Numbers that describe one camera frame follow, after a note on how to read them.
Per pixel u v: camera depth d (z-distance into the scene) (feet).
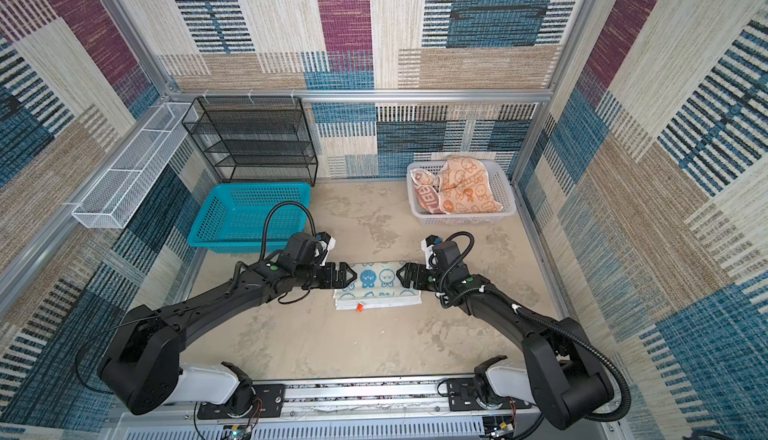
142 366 1.37
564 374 1.36
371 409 2.40
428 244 2.68
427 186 3.66
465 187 3.67
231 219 3.59
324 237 2.60
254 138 3.55
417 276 2.50
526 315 1.57
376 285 3.01
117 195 2.37
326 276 2.48
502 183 3.52
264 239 2.38
